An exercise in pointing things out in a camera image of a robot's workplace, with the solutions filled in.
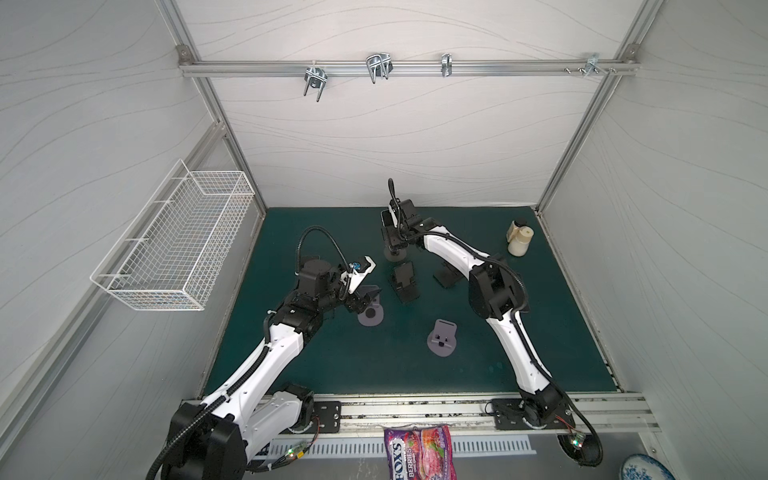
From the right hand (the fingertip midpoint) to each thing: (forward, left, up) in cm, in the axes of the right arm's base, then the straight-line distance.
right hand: (399, 223), depth 104 cm
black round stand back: (-8, +2, -10) cm, 13 cm away
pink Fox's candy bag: (-65, -8, -7) cm, 66 cm away
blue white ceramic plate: (-65, -57, -8) cm, 87 cm away
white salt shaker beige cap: (-4, -43, -6) cm, 44 cm away
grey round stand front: (-39, -14, -4) cm, 42 cm away
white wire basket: (-34, +51, +23) cm, 66 cm away
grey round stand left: (-32, +7, -8) cm, 34 cm away
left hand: (-28, +6, +10) cm, 30 cm away
